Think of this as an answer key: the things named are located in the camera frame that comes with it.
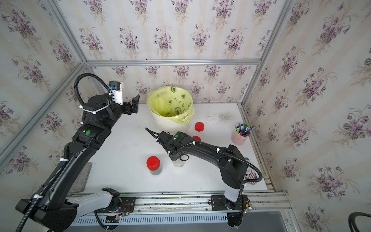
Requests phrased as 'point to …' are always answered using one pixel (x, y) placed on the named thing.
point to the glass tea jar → (178, 163)
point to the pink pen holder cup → (238, 139)
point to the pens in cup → (243, 129)
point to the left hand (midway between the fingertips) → (127, 93)
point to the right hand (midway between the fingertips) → (179, 153)
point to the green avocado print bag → (173, 102)
